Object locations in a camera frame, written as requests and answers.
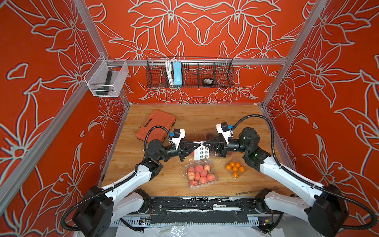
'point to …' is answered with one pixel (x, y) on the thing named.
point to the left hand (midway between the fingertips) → (198, 144)
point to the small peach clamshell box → (193, 153)
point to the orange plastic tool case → (158, 118)
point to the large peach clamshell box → (201, 174)
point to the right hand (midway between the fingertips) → (204, 143)
